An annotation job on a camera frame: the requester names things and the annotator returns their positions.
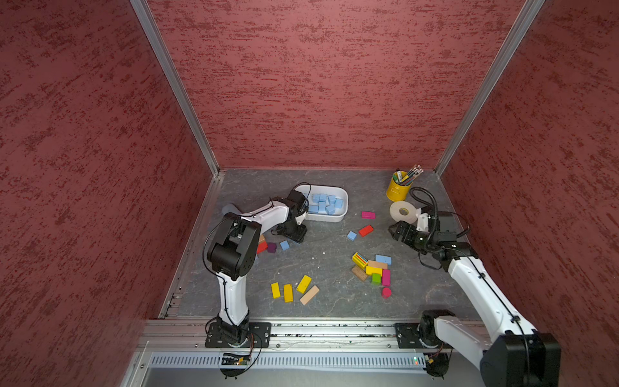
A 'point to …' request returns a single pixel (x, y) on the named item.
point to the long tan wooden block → (309, 295)
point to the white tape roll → (401, 210)
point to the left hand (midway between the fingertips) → (293, 240)
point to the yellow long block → (304, 284)
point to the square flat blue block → (351, 235)
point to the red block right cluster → (366, 230)
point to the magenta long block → (386, 277)
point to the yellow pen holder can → (399, 186)
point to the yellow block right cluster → (370, 270)
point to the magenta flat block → (370, 215)
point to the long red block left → (261, 247)
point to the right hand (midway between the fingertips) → (396, 236)
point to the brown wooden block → (359, 272)
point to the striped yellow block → (359, 260)
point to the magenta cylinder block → (386, 293)
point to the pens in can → (404, 178)
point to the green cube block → (376, 277)
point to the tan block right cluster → (377, 264)
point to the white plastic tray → (326, 203)
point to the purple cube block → (272, 247)
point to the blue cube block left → (284, 245)
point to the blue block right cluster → (384, 259)
